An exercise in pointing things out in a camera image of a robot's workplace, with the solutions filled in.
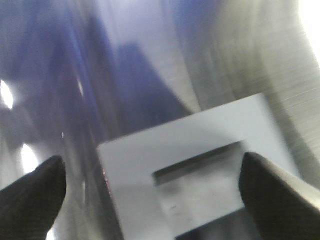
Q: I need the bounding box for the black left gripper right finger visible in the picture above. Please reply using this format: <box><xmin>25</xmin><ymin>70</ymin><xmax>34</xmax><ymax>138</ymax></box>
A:
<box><xmin>238</xmin><ymin>151</ymin><xmax>320</xmax><ymax>240</ymax></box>

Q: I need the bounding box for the grey block with square hole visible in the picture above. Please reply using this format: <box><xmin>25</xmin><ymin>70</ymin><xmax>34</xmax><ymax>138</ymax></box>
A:
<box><xmin>96</xmin><ymin>92</ymin><xmax>302</xmax><ymax>240</ymax></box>

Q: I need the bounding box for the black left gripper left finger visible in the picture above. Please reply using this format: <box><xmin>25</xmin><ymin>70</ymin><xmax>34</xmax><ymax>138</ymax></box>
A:
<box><xmin>0</xmin><ymin>155</ymin><xmax>68</xmax><ymax>240</ymax></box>

